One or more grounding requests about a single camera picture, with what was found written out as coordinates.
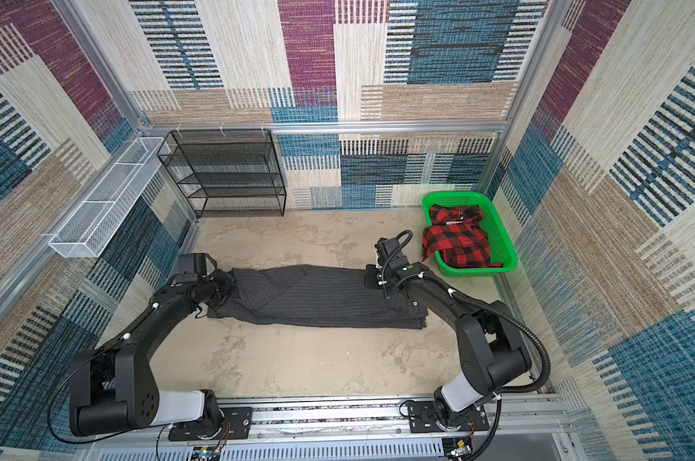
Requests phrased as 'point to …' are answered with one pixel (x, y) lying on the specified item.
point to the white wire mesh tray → (108, 203)
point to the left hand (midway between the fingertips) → (239, 277)
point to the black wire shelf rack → (227, 173)
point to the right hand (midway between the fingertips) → (368, 280)
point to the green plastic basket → (500, 250)
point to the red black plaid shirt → (458, 233)
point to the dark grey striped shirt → (315, 295)
